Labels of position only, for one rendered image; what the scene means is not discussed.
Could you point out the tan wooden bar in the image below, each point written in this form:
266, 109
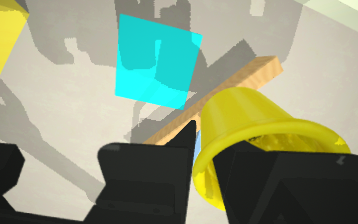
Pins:
254, 75

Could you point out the yellow cup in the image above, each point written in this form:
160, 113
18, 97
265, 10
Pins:
242, 113

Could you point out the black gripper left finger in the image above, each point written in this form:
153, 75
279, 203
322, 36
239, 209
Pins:
169, 163

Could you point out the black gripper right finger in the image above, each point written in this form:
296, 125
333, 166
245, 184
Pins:
248, 175

